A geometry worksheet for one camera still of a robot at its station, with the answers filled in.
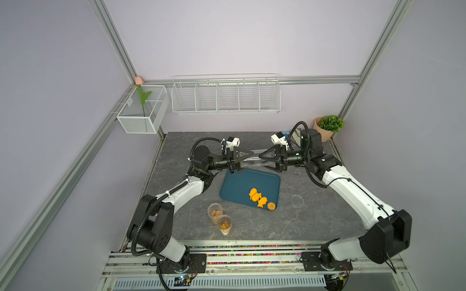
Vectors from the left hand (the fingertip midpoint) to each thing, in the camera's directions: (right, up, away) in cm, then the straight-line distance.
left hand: (254, 161), depth 67 cm
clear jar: (-17, -24, +18) cm, 35 cm away
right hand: (+2, 0, 0) cm, 2 cm away
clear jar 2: (-12, -28, +13) cm, 33 cm away
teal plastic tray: (-7, -15, +28) cm, 33 cm away
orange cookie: (+2, -17, +27) cm, 32 cm away
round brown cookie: (+10, -23, +22) cm, 34 cm away
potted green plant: (+47, +19, +40) cm, 65 cm away
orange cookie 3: (+6, -22, +24) cm, 33 cm away
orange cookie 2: (+3, -20, +24) cm, 31 cm away
